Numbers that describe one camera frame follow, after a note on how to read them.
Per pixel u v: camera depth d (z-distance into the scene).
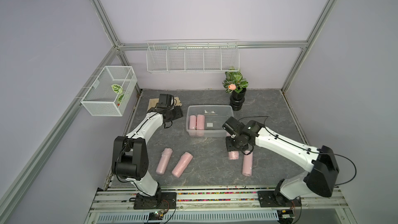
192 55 0.98
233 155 0.74
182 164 0.82
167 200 0.72
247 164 0.83
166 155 0.85
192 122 0.99
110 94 0.83
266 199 0.74
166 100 0.72
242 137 0.55
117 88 0.80
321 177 0.40
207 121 1.03
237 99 1.03
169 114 0.77
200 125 0.97
